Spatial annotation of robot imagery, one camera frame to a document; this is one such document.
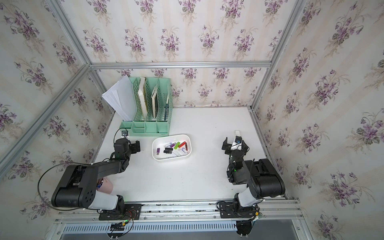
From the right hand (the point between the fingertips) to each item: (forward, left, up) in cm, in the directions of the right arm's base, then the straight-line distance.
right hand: (237, 140), depth 89 cm
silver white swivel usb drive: (+1, +44, -9) cm, 45 cm away
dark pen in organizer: (+32, +48, -6) cm, 58 cm away
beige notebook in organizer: (+26, +53, +11) cm, 60 cm away
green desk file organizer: (+14, +57, -6) cm, 59 cm away
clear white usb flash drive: (-3, +32, -9) cm, 34 cm away
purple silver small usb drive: (+1, +41, -9) cm, 42 cm away
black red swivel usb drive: (0, +31, -8) cm, 32 cm away
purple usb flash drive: (-3, +49, -9) cm, 50 cm away
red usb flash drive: (+2, +34, -9) cm, 35 cm away
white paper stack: (+23, +75, +13) cm, 79 cm away
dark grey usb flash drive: (-3, +43, -9) cm, 44 cm away
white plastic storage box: (+1, +49, -6) cm, 50 cm away
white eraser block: (+10, -4, -7) cm, 13 cm away
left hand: (-1, +66, -3) cm, 66 cm away
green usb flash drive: (+2, +38, -9) cm, 39 cm away
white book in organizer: (+24, +59, +16) cm, 66 cm away
